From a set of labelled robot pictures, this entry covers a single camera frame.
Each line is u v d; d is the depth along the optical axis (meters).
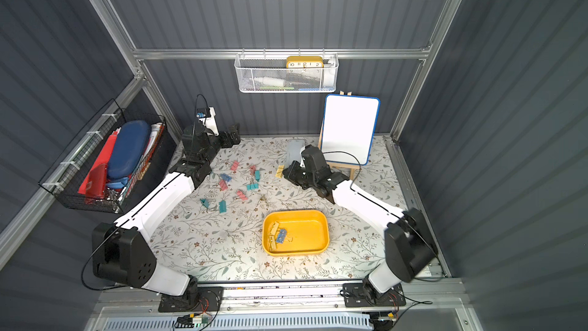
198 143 0.61
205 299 0.73
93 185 0.65
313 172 0.63
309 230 0.88
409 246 0.43
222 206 0.95
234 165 1.08
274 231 0.87
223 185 1.02
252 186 1.02
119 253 0.42
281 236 0.85
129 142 0.75
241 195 0.95
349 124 0.89
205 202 0.93
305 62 0.87
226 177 1.03
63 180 0.61
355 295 0.73
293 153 1.10
